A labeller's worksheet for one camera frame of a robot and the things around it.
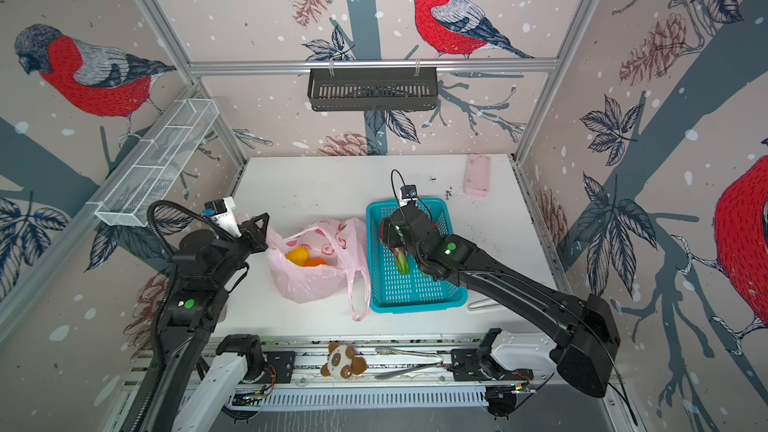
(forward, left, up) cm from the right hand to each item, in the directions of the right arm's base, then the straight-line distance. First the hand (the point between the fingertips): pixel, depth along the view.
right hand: (389, 222), depth 76 cm
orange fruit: (-3, +27, -16) cm, 32 cm away
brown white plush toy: (-29, +11, -20) cm, 37 cm away
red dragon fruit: (-1, -3, -19) cm, 20 cm away
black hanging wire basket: (+52, +9, +8) cm, 53 cm away
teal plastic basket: (-9, -8, -23) cm, 26 cm away
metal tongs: (-25, -3, -23) cm, 34 cm away
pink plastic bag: (-3, +13, -6) cm, 15 cm away
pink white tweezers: (-12, -27, -23) cm, 37 cm away
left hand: (-4, +29, +8) cm, 31 cm away
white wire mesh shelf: (-2, +62, +11) cm, 63 cm away
